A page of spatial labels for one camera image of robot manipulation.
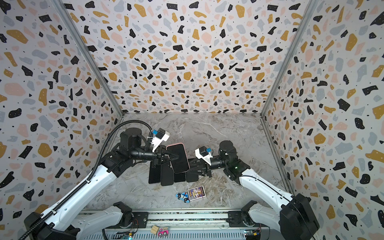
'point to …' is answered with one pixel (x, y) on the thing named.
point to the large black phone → (154, 175)
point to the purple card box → (196, 193)
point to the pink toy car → (164, 232)
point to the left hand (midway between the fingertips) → (176, 155)
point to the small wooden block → (154, 229)
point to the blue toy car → (184, 196)
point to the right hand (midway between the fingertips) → (187, 167)
